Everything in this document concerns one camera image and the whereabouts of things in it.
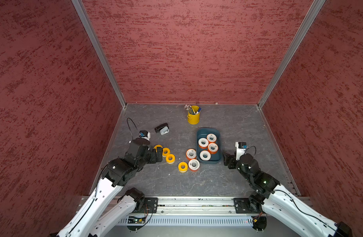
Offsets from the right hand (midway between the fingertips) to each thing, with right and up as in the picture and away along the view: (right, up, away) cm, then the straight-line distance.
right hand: (227, 155), depth 81 cm
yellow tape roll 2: (-37, 0, +11) cm, 38 cm away
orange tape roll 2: (-6, +2, +12) cm, 14 cm away
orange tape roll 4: (-20, -2, +11) cm, 23 cm away
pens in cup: (-18, +27, +21) cm, 39 cm away
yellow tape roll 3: (-33, -4, +8) cm, 35 cm away
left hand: (-40, +3, -9) cm, 41 cm away
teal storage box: (-12, +11, +18) cm, 25 cm away
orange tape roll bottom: (-19, -7, +6) cm, 21 cm away
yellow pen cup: (-18, +20, +23) cm, 36 cm away
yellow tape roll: (-43, +2, +14) cm, 46 cm away
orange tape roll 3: (-11, -2, +10) cm, 15 cm away
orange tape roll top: (-6, +7, +17) cm, 20 cm away
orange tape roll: (-12, +4, +14) cm, 19 cm away
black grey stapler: (-40, +14, +20) cm, 47 cm away
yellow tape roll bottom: (-25, -10, +4) cm, 27 cm away
